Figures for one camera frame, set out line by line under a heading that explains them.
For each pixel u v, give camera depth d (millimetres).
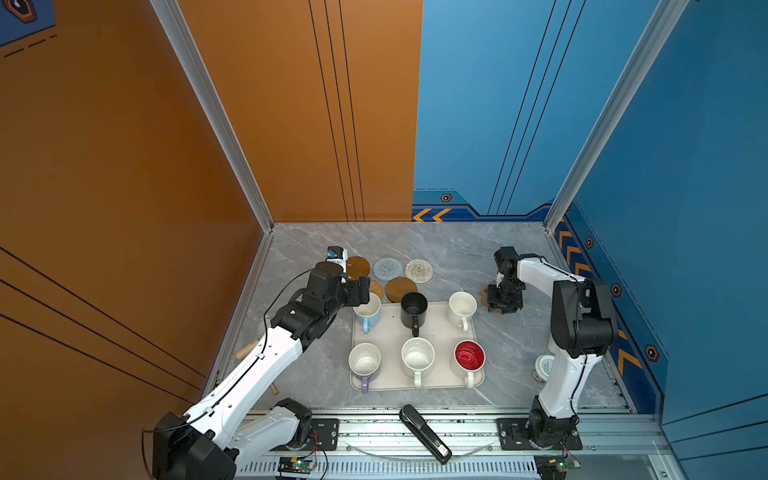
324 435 731
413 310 917
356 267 1079
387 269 1054
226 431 405
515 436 725
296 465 708
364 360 828
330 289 572
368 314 851
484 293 983
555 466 698
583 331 519
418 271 1054
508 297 836
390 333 914
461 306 910
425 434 708
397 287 1016
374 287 1019
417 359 849
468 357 840
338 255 670
